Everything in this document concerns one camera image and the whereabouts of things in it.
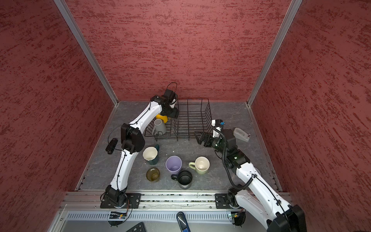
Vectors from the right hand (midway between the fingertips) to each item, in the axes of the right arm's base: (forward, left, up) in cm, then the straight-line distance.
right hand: (198, 136), depth 76 cm
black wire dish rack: (+30, +1, -19) cm, 36 cm away
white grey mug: (+14, +24, -9) cm, 30 cm away
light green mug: (-9, -1, -19) cm, 21 cm away
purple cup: (-9, +15, -15) cm, 23 cm away
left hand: (+23, +17, -10) cm, 30 cm away
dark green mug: (-3, +29, -14) cm, 32 cm away
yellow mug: (+21, +22, -10) cm, 32 cm away
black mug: (-16, +9, -19) cm, 27 cm away
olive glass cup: (-14, +27, -19) cm, 36 cm away
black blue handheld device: (-36, +9, -14) cm, 40 cm away
